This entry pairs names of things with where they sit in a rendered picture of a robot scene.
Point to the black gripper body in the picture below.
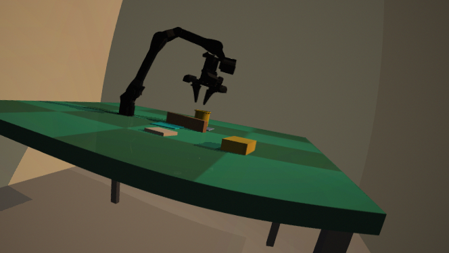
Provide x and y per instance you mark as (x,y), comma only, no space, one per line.
(194,80)

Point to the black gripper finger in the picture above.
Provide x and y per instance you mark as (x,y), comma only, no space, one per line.
(209,92)
(196,89)

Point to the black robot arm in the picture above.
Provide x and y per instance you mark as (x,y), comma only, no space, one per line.
(134,90)

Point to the orange rectangular block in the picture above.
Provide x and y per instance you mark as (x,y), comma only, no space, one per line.
(238,145)

